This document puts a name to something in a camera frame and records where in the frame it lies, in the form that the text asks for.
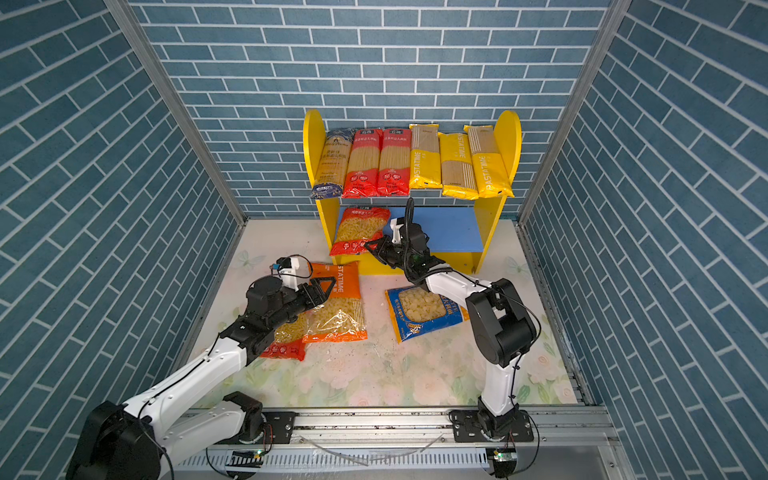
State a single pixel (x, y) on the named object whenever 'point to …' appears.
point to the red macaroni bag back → (287, 341)
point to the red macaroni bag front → (358, 226)
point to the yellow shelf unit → (458, 231)
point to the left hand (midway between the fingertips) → (330, 283)
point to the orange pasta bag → (341, 318)
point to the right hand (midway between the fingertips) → (361, 242)
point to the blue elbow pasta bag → (415, 312)
